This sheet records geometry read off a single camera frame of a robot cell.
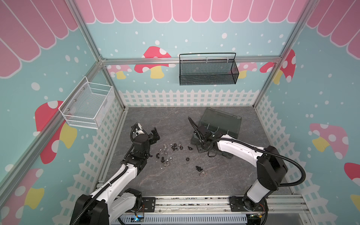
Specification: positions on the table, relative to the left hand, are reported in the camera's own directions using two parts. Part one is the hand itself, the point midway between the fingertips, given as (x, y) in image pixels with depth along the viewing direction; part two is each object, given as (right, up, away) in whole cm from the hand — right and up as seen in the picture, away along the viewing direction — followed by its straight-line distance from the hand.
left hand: (150, 132), depth 84 cm
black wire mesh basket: (+35, +42, +11) cm, 56 cm away
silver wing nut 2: (+8, -11, +11) cm, 17 cm away
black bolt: (+6, -18, +7) cm, 21 cm away
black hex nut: (+23, -18, +8) cm, 30 cm away
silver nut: (+4, -13, +11) cm, 17 cm away
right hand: (+31, -9, +4) cm, 33 cm away
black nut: (+13, -12, +13) cm, 22 cm away
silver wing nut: (+32, -25, +1) cm, 41 cm away
